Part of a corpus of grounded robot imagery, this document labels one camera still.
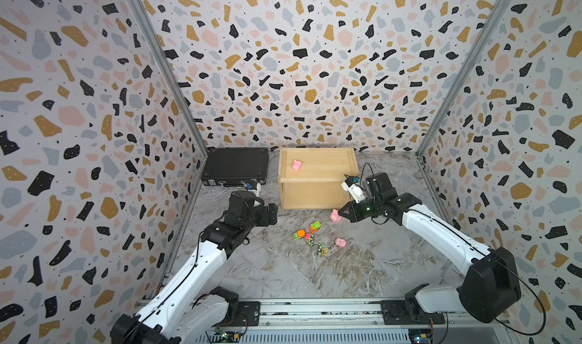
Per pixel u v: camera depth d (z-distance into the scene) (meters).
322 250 0.86
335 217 0.80
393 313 0.73
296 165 0.87
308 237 0.90
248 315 0.73
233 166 1.16
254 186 0.69
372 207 0.70
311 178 0.85
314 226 0.92
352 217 0.70
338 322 0.73
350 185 0.75
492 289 0.41
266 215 0.70
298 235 0.90
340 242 0.88
